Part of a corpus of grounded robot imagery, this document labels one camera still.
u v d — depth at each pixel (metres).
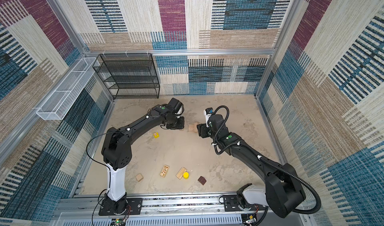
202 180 0.80
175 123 0.79
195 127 0.99
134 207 0.73
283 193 0.41
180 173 0.83
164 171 0.83
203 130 0.73
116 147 0.51
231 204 0.73
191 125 1.02
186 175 0.81
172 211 0.73
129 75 1.11
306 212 0.41
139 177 0.81
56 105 0.71
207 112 0.73
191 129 1.00
